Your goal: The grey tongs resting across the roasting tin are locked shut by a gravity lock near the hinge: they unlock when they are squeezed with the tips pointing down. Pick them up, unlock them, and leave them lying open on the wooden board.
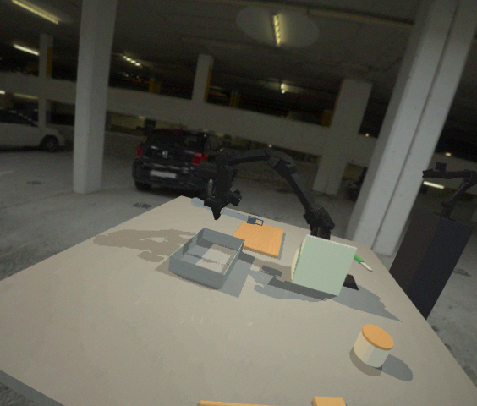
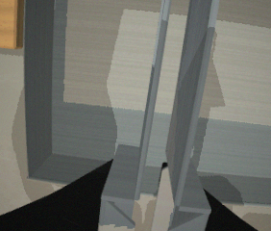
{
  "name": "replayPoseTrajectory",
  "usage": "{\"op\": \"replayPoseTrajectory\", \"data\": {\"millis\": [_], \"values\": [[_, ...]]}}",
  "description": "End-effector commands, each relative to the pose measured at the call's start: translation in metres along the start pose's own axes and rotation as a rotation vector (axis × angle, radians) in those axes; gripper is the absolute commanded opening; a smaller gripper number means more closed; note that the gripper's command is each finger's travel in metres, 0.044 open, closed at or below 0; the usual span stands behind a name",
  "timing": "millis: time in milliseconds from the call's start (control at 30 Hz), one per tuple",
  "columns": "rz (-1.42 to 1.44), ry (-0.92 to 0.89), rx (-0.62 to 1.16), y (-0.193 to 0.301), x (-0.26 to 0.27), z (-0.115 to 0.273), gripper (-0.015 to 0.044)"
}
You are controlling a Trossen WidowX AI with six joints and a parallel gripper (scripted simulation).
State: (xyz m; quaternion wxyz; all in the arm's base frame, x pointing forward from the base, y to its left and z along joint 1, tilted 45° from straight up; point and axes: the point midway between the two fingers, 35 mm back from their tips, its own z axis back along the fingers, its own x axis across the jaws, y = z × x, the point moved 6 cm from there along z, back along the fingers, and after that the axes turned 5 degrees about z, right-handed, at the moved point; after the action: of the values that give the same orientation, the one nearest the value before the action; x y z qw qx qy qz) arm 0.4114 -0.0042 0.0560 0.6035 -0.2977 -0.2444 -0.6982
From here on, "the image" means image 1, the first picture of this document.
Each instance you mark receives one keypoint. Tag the light brown wooden board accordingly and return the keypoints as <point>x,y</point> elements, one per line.
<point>265,240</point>

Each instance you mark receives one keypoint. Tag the cream jar with orange lid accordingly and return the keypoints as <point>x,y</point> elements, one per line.
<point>373,345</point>

